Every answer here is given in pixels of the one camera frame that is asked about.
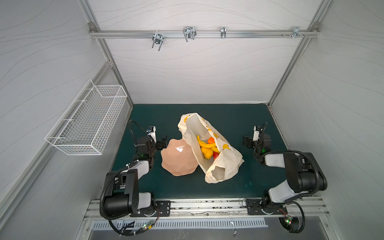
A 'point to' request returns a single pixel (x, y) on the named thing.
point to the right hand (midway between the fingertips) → (254, 133)
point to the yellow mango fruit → (207, 152)
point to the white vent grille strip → (148, 225)
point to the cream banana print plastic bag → (226, 166)
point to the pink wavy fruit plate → (179, 157)
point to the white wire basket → (85, 128)
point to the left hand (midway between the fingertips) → (161, 133)
